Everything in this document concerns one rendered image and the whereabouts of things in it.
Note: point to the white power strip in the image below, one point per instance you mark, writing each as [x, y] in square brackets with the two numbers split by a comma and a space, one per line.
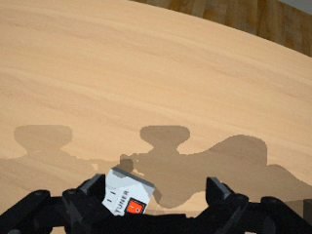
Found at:
[126, 192]

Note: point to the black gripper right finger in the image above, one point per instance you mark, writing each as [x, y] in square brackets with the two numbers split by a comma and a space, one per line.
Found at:
[225, 218]

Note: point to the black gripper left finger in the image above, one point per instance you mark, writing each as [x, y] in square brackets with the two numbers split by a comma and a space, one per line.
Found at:
[39, 211]

